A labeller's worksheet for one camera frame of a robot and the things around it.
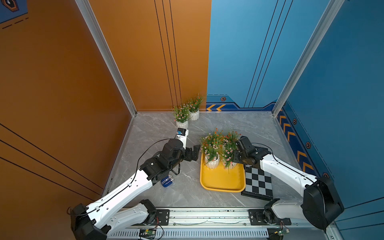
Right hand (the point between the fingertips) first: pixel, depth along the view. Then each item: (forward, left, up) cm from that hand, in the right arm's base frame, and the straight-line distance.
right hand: (235, 156), depth 87 cm
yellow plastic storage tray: (-11, +2, -8) cm, 14 cm away
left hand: (-2, +24, +17) cm, 30 cm away
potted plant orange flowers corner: (+36, +26, +9) cm, 45 cm away
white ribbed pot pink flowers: (-4, +14, +3) cm, 15 cm away
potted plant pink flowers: (+2, +5, +8) cm, 9 cm away
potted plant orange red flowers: (+3, +13, +9) cm, 16 cm away
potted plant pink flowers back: (+25, +32, +9) cm, 42 cm away
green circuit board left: (-37, +46, -9) cm, 59 cm away
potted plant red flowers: (+8, +3, +7) cm, 11 cm away
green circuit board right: (-36, -15, -8) cm, 40 cm away
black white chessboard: (-14, -11, -4) cm, 19 cm away
